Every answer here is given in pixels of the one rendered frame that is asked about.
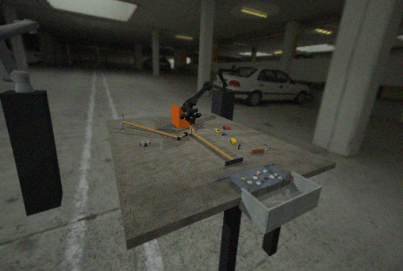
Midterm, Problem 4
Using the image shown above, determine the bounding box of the tan wooden pole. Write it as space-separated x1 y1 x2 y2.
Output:
190 118 243 166

